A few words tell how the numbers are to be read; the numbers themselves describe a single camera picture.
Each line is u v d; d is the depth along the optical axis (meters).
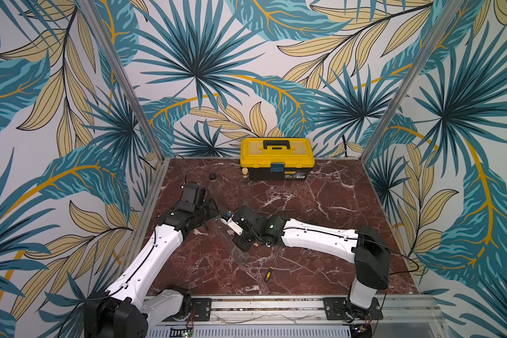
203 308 0.74
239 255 0.86
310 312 0.74
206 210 0.69
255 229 0.59
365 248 0.50
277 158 0.99
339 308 0.72
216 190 0.87
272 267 0.82
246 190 0.85
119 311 0.37
